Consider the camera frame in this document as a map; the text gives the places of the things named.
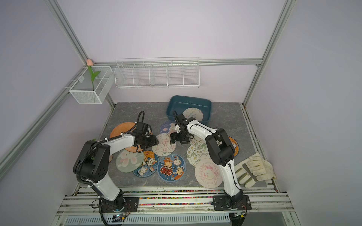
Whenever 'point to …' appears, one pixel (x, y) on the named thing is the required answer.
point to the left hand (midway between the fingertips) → (156, 143)
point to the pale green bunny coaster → (127, 161)
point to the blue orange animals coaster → (150, 165)
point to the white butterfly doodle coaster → (164, 148)
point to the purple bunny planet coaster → (168, 127)
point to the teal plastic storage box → (179, 103)
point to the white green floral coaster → (197, 151)
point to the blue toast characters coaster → (171, 167)
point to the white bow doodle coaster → (193, 112)
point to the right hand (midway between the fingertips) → (175, 142)
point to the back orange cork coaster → (122, 127)
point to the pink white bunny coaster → (208, 174)
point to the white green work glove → (252, 169)
